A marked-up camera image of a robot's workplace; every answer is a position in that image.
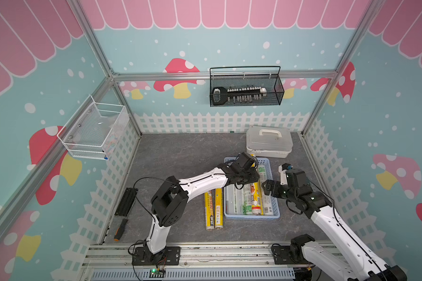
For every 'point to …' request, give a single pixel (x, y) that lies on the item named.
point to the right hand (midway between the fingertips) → (270, 185)
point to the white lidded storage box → (269, 141)
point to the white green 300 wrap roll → (238, 197)
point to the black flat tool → (126, 201)
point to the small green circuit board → (155, 273)
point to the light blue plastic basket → (268, 177)
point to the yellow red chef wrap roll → (219, 208)
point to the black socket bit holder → (221, 95)
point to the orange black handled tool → (120, 229)
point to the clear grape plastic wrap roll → (247, 199)
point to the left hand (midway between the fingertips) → (257, 180)
